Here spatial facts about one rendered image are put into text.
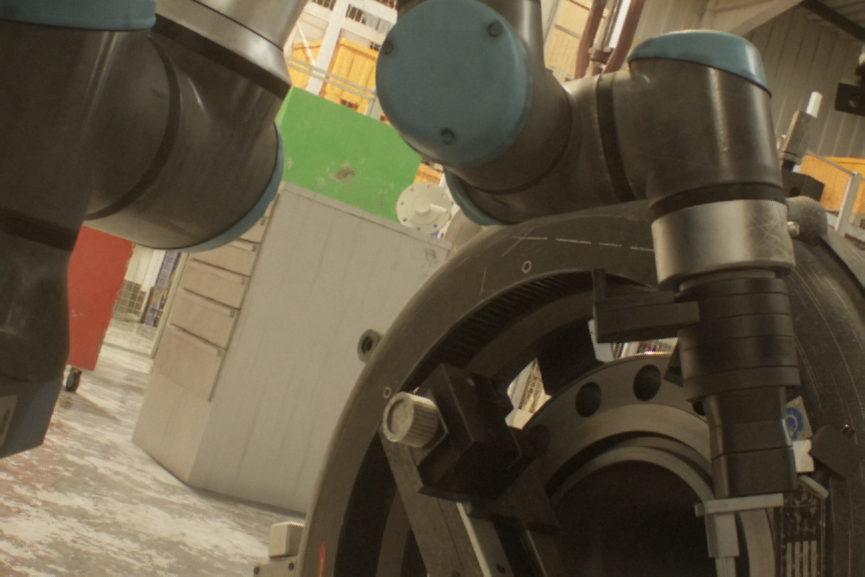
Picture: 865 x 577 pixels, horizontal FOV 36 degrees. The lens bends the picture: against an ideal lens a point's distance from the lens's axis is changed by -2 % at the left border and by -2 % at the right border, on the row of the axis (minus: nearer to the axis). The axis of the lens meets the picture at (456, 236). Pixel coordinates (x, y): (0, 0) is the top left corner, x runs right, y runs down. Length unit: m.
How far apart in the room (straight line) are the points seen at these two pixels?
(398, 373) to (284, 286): 3.61
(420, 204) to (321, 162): 3.14
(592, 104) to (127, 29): 0.31
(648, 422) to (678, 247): 0.43
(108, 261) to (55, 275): 5.60
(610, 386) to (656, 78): 0.49
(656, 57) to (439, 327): 0.51
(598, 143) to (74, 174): 0.34
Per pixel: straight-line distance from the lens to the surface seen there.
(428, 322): 1.35
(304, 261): 4.99
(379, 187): 8.67
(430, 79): 0.78
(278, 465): 5.09
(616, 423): 1.30
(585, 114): 0.90
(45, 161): 0.89
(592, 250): 1.20
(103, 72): 0.91
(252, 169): 1.08
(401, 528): 1.41
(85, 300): 6.51
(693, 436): 1.23
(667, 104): 0.89
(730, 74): 0.89
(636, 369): 1.30
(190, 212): 1.04
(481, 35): 0.78
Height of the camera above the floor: 0.77
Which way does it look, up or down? 5 degrees up
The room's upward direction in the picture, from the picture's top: 18 degrees clockwise
